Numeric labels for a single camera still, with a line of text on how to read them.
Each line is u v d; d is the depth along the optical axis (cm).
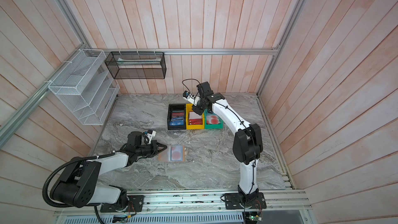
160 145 85
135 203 73
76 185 43
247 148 50
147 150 77
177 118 104
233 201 74
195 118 104
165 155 88
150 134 84
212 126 100
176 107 110
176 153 90
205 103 66
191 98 78
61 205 43
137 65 106
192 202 76
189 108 101
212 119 104
